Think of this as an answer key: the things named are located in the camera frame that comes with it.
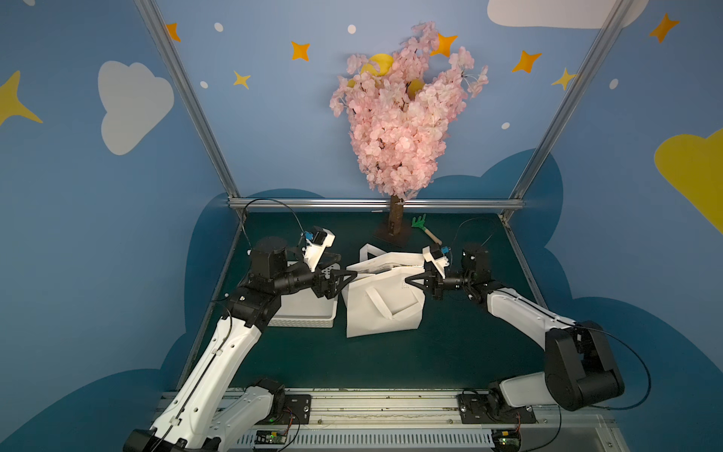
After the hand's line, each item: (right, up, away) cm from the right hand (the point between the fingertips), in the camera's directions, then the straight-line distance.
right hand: (411, 277), depth 80 cm
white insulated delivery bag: (-9, -5, -6) cm, 12 cm away
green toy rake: (+11, +18, +39) cm, 44 cm away
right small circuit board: (+24, -42, -7) cm, 49 cm away
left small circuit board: (-38, -41, -8) cm, 56 cm away
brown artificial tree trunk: (-1, +20, +26) cm, 33 cm away
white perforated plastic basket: (-34, -12, +12) cm, 38 cm away
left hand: (-18, +6, -13) cm, 23 cm away
